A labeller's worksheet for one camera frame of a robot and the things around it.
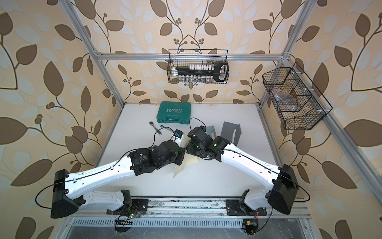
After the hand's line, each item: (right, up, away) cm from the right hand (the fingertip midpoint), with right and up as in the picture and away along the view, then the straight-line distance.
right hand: (188, 149), depth 77 cm
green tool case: (-9, +20, +32) cm, 39 cm away
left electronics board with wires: (-32, -36, -3) cm, 48 cm away
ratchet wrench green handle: (-24, +8, +28) cm, 38 cm away
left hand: (-2, +1, -5) cm, 5 cm away
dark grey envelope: (+27, +7, +29) cm, 40 cm away
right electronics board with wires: (+31, -37, -4) cm, 48 cm away
